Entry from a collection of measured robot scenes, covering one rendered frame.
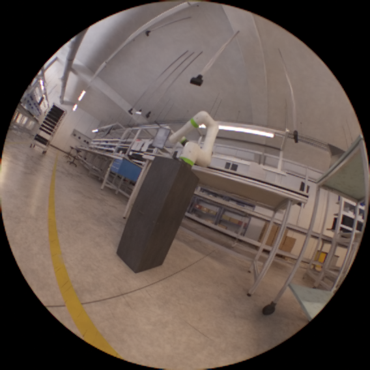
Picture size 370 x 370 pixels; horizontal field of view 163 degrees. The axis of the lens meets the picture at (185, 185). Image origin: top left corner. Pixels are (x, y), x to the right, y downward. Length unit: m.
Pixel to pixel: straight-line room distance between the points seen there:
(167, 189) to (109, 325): 0.77
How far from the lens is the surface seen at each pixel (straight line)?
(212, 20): 3.35
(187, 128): 1.35
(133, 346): 0.63
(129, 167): 2.97
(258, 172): 1.19
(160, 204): 0.77
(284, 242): 4.59
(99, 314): 0.67
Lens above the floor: 0.58
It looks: 7 degrees up
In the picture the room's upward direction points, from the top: 23 degrees clockwise
